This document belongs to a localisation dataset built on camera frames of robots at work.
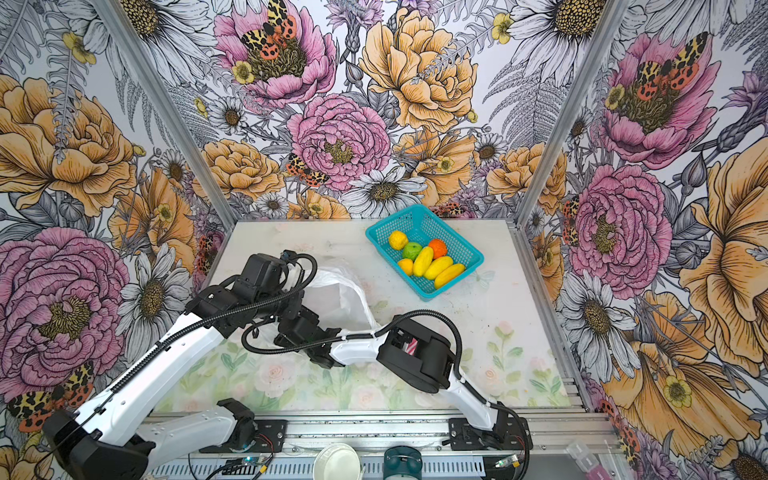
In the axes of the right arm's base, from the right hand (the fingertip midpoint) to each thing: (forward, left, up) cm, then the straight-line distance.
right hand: (292, 324), depth 88 cm
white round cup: (-33, -16, -5) cm, 37 cm away
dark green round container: (-34, -31, +3) cm, 46 cm away
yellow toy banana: (+17, -48, -2) cm, 51 cm away
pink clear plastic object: (-34, -73, -5) cm, 81 cm away
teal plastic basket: (+41, -41, -2) cm, 58 cm away
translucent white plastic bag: (+9, -12, -3) cm, 15 cm away
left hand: (-3, -5, +14) cm, 15 cm away
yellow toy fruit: (+20, -35, -1) cm, 40 cm away
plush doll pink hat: (-19, -33, +26) cm, 46 cm away
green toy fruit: (+26, -36, +1) cm, 45 cm away
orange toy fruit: (+27, -46, 0) cm, 54 cm away
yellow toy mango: (+21, -45, -1) cm, 49 cm away
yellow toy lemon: (+31, -32, 0) cm, 45 cm away
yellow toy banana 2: (+21, -40, +1) cm, 45 cm away
